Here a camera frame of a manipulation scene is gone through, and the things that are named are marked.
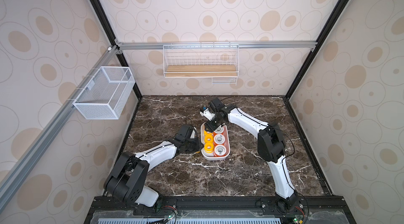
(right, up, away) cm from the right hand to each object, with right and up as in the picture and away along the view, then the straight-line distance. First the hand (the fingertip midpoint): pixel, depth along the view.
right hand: (206, 128), depth 95 cm
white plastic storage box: (+3, -15, -6) cm, 16 cm away
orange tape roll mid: (+8, -1, +1) cm, 8 cm away
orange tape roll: (+8, -6, -2) cm, 10 cm away
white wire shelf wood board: (-3, +42, +5) cm, 43 cm away
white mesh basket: (-69, +20, +12) cm, 73 cm away
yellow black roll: (+1, -3, +2) cm, 4 cm away
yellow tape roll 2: (+1, -11, -3) cm, 11 cm away
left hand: (0, -8, -9) cm, 12 cm away
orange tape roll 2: (+8, -12, -6) cm, 15 cm away
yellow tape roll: (+2, -6, 0) cm, 6 cm away
